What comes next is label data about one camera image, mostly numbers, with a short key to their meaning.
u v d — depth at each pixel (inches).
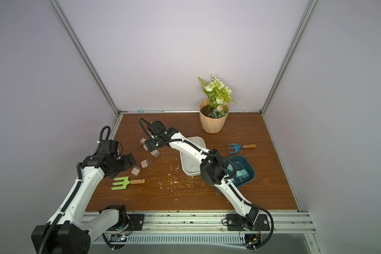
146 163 36.2
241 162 36.7
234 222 28.7
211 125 39.2
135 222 28.7
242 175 33.6
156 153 37.3
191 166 36.3
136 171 34.6
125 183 33.6
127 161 28.5
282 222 29.9
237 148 39.5
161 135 25.9
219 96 35.1
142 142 39.8
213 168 22.3
